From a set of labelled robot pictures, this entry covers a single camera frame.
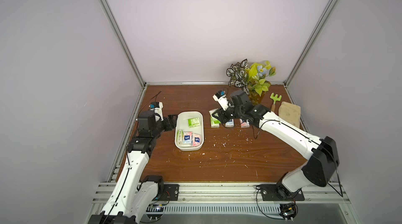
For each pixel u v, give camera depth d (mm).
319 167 404
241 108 588
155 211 717
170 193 729
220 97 683
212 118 778
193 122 948
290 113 1026
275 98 1101
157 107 672
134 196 420
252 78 933
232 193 745
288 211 699
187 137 889
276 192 665
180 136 872
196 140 874
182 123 968
